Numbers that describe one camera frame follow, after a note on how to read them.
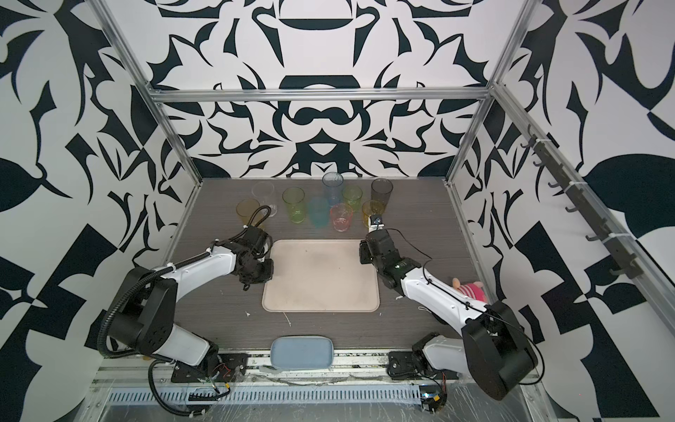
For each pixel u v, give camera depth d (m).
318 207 1.04
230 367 0.74
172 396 0.70
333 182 1.07
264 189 0.99
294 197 0.97
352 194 1.07
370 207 1.06
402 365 0.74
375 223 0.75
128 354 0.45
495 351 0.41
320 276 0.93
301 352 0.74
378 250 0.65
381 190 0.99
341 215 1.03
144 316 0.44
